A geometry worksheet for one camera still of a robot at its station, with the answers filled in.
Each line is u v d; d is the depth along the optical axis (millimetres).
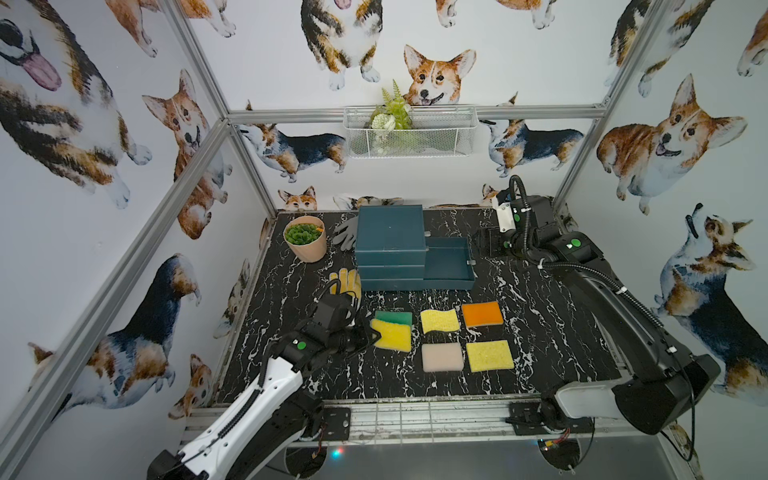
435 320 896
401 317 921
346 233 1137
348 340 647
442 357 845
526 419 733
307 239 977
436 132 924
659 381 396
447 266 1108
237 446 429
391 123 817
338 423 732
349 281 996
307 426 630
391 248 813
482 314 930
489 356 836
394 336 802
